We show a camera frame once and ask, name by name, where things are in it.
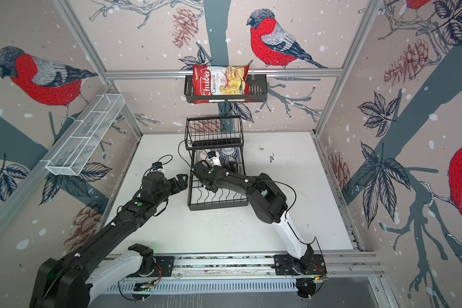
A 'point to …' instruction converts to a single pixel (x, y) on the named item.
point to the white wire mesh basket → (85, 135)
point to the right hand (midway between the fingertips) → (226, 171)
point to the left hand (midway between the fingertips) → (179, 178)
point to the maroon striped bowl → (233, 166)
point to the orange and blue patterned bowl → (224, 152)
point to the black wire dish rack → (210, 133)
